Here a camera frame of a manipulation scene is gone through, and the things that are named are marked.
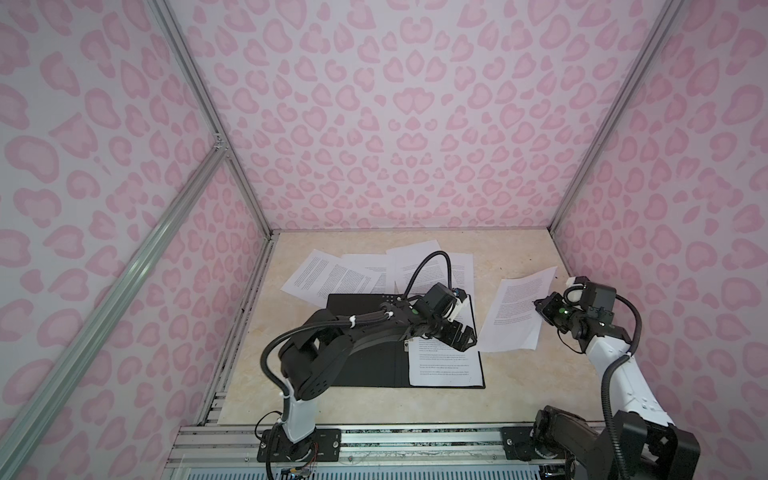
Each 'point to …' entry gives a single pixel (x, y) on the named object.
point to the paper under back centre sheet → (462, 274)
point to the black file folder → (382, 363)
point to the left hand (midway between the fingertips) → (468, 332)
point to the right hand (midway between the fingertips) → (537, 297)
